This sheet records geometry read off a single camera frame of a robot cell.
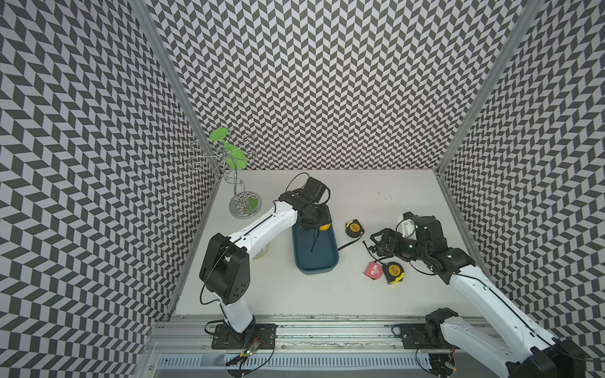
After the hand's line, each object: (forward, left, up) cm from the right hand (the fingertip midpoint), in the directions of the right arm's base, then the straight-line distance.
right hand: (378, 246), depth 78 cm
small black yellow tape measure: (+3, -1, -14) cm, 14 cm away
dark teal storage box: (+2, +21, -7) cm, 23 cm away
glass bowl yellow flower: (+4, +42, -12) cm, 44 cm away
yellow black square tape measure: (-5, -7, -11) cm, 14 cm away
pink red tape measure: (-4, 0, -12) cm, 12 cm away
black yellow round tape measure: (+13, +6, -11) cm, 19 cm away
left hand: (+9, +17, 0) cm, 20 cm away
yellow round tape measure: (+7, +18, +1) cm, 19 cm away
